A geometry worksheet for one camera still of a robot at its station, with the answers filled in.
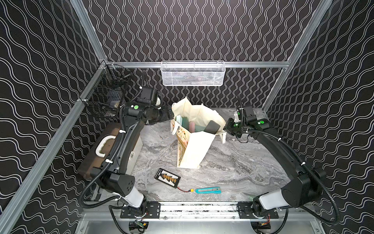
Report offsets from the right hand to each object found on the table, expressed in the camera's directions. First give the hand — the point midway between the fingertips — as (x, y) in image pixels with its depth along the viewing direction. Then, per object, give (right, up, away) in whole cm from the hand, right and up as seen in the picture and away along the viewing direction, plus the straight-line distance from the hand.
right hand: (222, 127), depth 81 cm
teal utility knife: (-8, -36, 0) cm, 36 cm away
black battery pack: (-31, -29, +2) cm, 43 cm away
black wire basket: (-72, +22, +13) cm, 77 cm away
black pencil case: (-5, 0, +6) cm, 8 cm away
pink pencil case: (-17, 0, +13) cm, 21 cm away
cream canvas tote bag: (-17, -10, -7) cm, 21 cm away
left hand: (-30, +7, -8) cm, 32 cm away
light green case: (-25, +5, +9) cm, 27 cm away
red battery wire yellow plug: (-17, -35, 0) cm, 39 cm away
